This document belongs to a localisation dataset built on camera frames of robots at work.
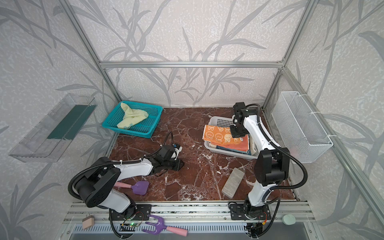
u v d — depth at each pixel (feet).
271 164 1.53
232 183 2.64
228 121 3.33
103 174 1.64
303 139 2.00
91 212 2.47
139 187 2.70
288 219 2.32
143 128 3.55
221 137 2.97
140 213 2.37
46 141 2.09
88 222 2.28
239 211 2.42
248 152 2.99
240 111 2.04
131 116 3.57
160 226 2.32
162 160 2.32
